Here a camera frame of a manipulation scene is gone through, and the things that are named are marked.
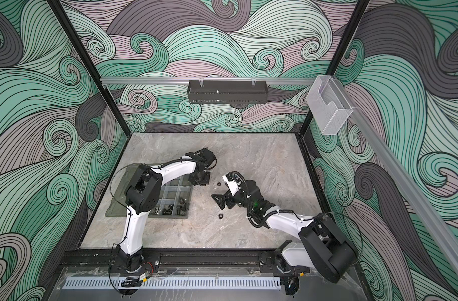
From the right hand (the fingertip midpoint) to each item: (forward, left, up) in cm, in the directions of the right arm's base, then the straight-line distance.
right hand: (220, 190), depth 82 cm
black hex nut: (-8, 0, -11) cm, 13 cm away
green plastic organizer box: (-3, +22, -6) cm, 23 cm away
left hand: (+10, +10, -10) cm, 17 cm away
